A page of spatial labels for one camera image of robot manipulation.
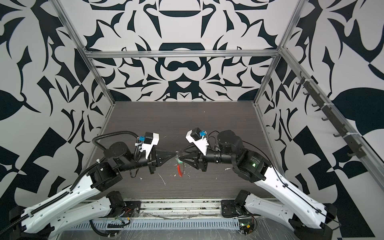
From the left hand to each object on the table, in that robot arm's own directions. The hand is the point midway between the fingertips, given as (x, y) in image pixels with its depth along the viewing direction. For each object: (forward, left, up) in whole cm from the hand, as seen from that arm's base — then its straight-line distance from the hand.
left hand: (176, 151), depth 56 cm
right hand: (-1, -3, 0) cm, 3 cm away
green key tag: (-1, -1, -8) cm, 8 cm away
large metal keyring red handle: (-3, -1, -8) cm, 9 cm away
